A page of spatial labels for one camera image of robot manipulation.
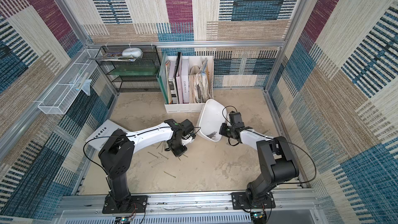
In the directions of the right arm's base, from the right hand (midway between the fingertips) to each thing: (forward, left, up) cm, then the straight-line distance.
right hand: (220, 128), depth 96 cm
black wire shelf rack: (+39, +55, +17) cm, 69 cm away
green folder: (+17, +33, +26) cm, 45 cm away
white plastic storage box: (+5, +5, +4) cm, 8 cm away
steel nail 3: (-3, +5, -2) cm, 7 cm away
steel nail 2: (-15, +40, -3) cm, 42 cm away
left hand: (-14, +24, -1) cm, 28 cm away
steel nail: (-27, +26, -3) cm, 37 cm away
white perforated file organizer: (+23, +19, +17) cm, 34 cm away
